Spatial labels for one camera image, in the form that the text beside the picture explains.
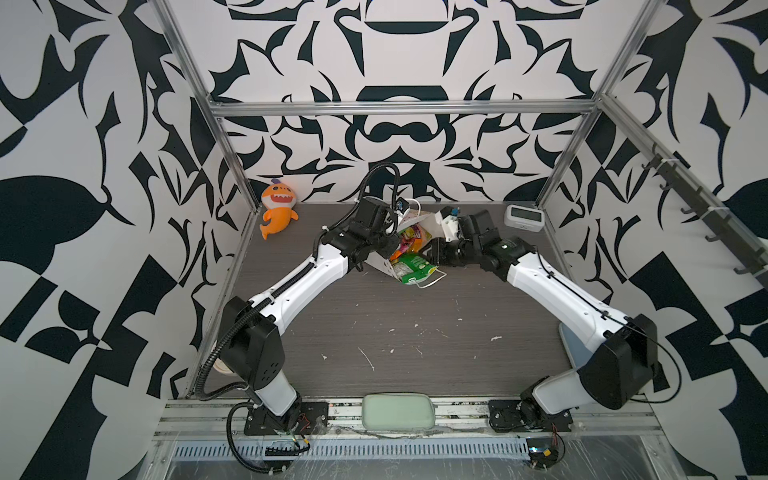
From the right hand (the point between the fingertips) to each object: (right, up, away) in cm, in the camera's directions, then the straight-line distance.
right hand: (424, 251), depth 78 cm
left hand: (-7, +7, +3) cm, 11 cm away
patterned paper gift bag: (-1, +5, +16) cm, 16 cm away
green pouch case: (-7, -38, -7) cm, 39 cm away
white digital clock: (+41, +10, +34) cm, 54 cm away
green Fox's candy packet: (-2, -6, +10) cm, 12 cm away
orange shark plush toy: (-48, +18, +33) cm, 61 cm away
